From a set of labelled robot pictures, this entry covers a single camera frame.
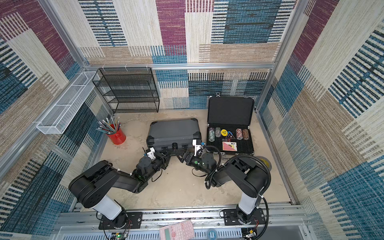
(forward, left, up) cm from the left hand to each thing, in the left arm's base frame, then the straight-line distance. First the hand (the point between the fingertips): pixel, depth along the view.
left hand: (174, 150), depth 84 cm
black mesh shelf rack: (+47, +35, +6) cm, 59 cm away
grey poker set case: (+11, +1, -1) cm, 11 cm away
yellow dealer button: (+19, -32, -10) cm, 39 cm away
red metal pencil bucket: (+15, +39, -8) cm, 43 cm away
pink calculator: (-36, -6, -12) cm, 38 cm away
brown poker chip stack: (+17, -46, -9) cm, 50 cm away
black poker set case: (+26, -36, -5) cm, 45 cm away
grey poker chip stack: (+18, -27, -8) cm, 33 cm away
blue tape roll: (-37, -19, -13) cm, 44 cm away
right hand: (-2, -3, 0) cm, 4 cm away
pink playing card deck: (+8, -34, -10) cm, 36 cm away
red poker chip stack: (+16, -41, -8) cm, 45 cm away
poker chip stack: (+16, -23, -7) cm, 29 cm away
